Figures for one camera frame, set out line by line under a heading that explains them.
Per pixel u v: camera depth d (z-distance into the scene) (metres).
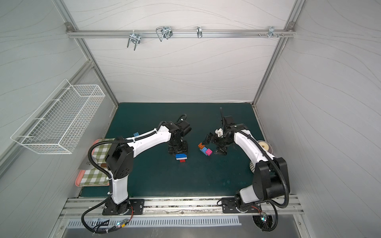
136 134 1.01
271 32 0.76
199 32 0.78
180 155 0.84
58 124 0.68
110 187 0.57
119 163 0.49
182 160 0.89
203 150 0.93
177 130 0.64
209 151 0.90
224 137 0.65
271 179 0.43
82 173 0.84
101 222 0.72
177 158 0.86
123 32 0.80
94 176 0.84
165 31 0.76
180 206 0.75
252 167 0.82
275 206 0.70
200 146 0.93
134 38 0.79
